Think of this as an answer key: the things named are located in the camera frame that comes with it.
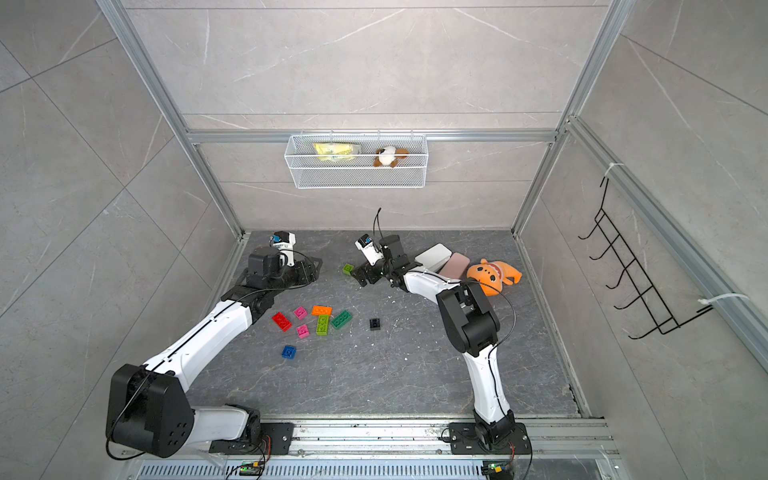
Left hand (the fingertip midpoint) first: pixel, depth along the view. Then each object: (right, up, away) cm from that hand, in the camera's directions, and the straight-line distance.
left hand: (314, 257), depth 84 cm
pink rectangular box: (+46, -3, +23) cm, 52 cm away
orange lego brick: (-2, -17, +12) cm, 21 cm away
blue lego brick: (-8, -28, +3) cm, 30 cm away
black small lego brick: (+17, -21, +9) cm, 29 cm away
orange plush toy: (+55, -6, +11) cm, 57 cm away
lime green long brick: (0, -21, +9) cm, 23 cm away
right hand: (+13, -2, +15) cm, 20 cm away
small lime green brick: (+6, -5, +23) cm, 24 cm away
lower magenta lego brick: (-5, -23, +7) cm, 24 cm away
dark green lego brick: (+6, -20, +10) cm, 23 cm away
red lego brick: (-13, -20, +9) cm, 26 cm away
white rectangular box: (+38, -1, +23) cm, 44 cm away
